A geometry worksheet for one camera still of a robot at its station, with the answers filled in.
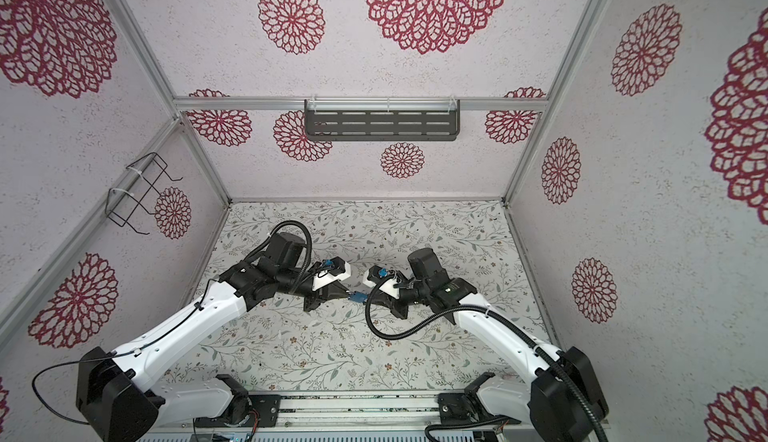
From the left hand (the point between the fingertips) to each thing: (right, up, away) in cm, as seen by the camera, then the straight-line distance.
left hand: (343, 294), depth 74 cm
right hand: (+7, 0, +2) cm, 7 cm away
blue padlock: (+4, 0, -1) cm, 4 cm away
